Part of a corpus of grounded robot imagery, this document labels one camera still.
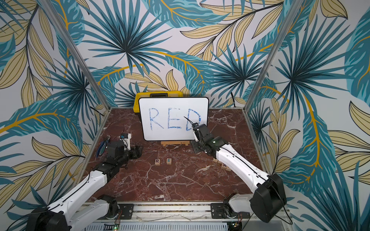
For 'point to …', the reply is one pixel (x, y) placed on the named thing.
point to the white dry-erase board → (172, 119)
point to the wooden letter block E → (169, 160)
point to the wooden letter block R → (157, 161)
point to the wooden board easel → (184, 142)
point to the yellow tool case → (153, 94)
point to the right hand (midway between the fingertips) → (197, 142)
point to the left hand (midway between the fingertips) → (139, 148)
